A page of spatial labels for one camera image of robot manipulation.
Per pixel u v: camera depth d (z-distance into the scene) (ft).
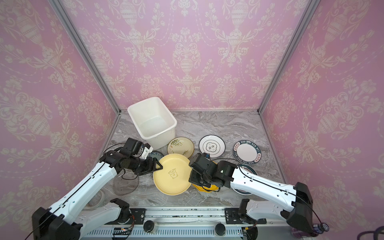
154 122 3.75
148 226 2.08
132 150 2.02
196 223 2.41
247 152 3.19
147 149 2.39
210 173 1.72
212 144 3.28
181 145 3.28
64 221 1.28
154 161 2.27
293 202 1.30
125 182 2.81
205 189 1.98
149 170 2.17
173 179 2.41
